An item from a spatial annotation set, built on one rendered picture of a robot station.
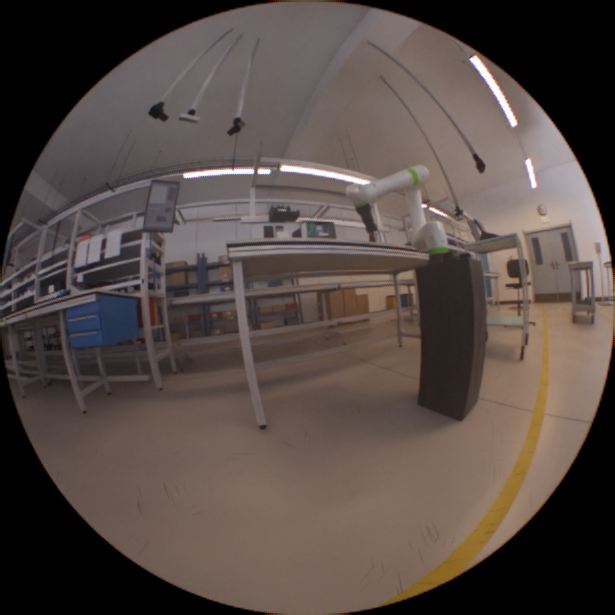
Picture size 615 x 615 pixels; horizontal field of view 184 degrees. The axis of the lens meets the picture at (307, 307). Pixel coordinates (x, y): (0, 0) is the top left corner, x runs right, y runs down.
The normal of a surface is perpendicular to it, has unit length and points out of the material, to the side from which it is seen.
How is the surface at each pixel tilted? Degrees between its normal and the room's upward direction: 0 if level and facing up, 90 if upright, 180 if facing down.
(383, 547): 0
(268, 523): 0
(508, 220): 90
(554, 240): 90
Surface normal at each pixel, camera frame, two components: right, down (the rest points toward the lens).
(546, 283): -0.93, 0.11
